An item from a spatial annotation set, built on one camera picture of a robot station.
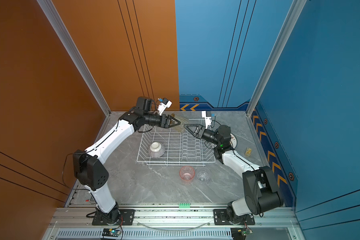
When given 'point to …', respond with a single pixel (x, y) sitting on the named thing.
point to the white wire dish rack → (181, 148)
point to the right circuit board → (238, 233)
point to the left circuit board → (111, 232)
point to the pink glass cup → (186, 174)
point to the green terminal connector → (183, 205)
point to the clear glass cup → (203, 175)
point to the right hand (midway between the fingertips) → (184, 128)
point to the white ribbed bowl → (156, 150)
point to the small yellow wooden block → (248, 152)
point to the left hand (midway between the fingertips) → (177, 121)
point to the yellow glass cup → (184, 122)
